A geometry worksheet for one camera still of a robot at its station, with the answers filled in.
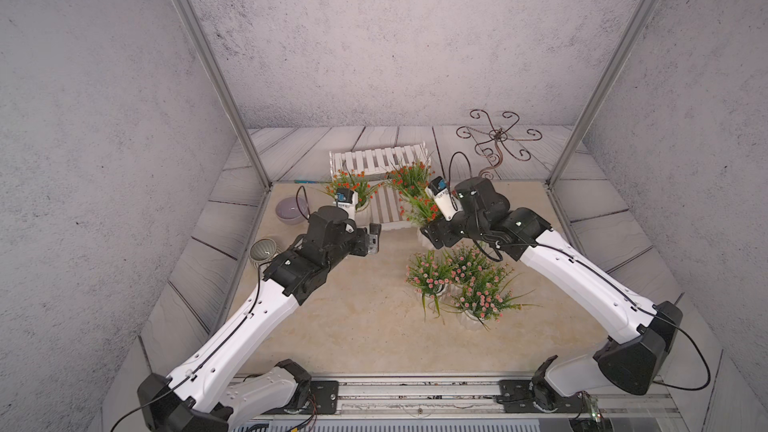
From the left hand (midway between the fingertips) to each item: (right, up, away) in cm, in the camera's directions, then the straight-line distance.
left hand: (370, 225), depth 73 cm
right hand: (+16, +1, +1) cm, 16 cm away
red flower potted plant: (+10, +11, +12) cm, 19 cm away
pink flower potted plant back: (+26, -11, +9) cm, 29 cm away
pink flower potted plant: (+15, -14, +7) cm, 21 cm away
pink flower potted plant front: (+28, -18, +1) cm, 33 cm away
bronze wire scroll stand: (+37, +26, +18) cm, 49 cm away
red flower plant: (+11, +3, -4) cm, 12 cm away
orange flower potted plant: (-5, +11, +14) cm, 19 cm away
